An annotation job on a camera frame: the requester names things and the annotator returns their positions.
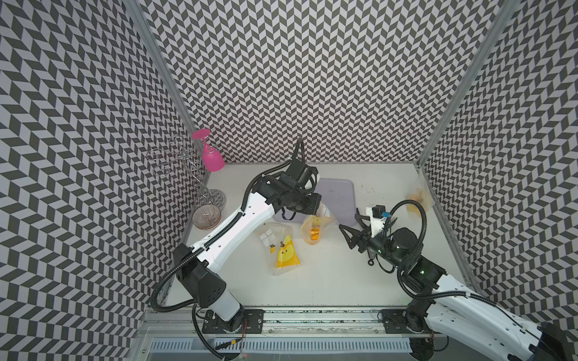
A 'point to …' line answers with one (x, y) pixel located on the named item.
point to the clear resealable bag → (422, 192)
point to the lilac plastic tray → (338, 195)
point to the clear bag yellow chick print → (276, 238)
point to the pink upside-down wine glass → (213, 159)
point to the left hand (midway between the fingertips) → (315, 209)
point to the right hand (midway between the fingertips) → (347, 225)
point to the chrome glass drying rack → (182, 156)
